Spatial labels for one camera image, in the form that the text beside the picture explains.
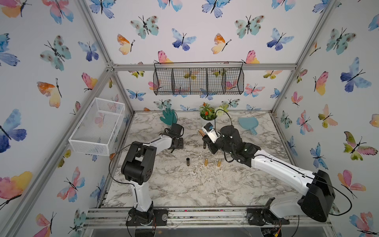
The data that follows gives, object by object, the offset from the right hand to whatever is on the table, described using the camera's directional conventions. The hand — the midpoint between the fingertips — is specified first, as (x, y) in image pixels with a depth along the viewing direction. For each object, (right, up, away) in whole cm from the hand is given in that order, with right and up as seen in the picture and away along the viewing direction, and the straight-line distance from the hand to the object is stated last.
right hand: (206, 135), depth 76 cm
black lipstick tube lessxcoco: (-10, -17, +14) cm, 24 cm away
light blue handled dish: (+36, +7, +38) cm, 53 cm away
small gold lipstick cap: (+1, -17, +13) cm, 22 cm away
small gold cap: (+9, -18, +14) cm, 24 cm away
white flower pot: (+1, +8, +27) cm, 28 cm away
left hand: (-16, -6, +24) cm, 29 cm away
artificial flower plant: (+2, +13, +20) cm, 24 cm away
